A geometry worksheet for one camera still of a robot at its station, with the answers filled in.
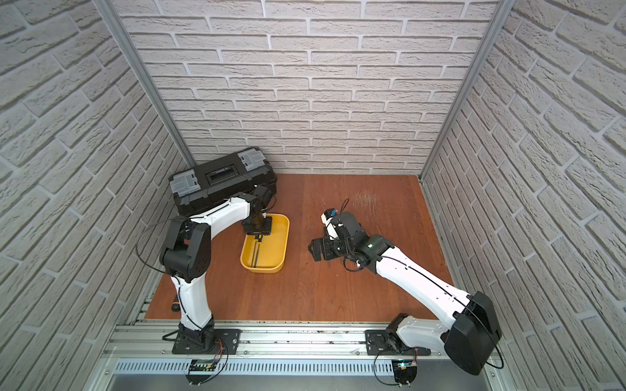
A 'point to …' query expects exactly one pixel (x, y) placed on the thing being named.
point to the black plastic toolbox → (198, 187)
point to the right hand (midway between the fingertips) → (324, 244)
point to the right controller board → (405, 371)
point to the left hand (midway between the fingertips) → (267, 228)
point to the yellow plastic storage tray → (273, 248)
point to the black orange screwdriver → (175, 305)
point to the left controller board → (200, 370)
